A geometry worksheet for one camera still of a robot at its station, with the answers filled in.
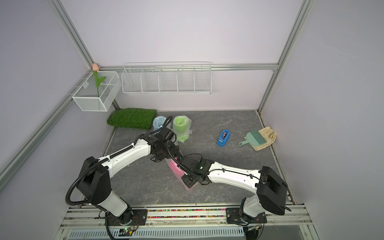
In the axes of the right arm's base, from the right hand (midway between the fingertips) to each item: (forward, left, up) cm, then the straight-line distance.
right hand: (187, 176), depth 79 cm
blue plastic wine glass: (+33, +19, +8) cm, 39 cm away
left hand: (+11, +9, +2) cm, 14 cm away
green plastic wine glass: (+29, +4, +8) cm, 30 cm away
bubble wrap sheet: (+29, +4, +8) cm, 31 cm away
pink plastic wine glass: (+5, +8, +2) cm, 10 cm away
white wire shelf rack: (+58, +14, +23) cm, 64 cm away
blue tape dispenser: (+29, -24, -5) cm, 38 cm away
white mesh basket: (+32, +51, +28) cm, 66 cm away
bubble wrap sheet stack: (0, +4, -3) cm, 5 cm away
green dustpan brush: (+29, -46, -6) cm, 54 cm away
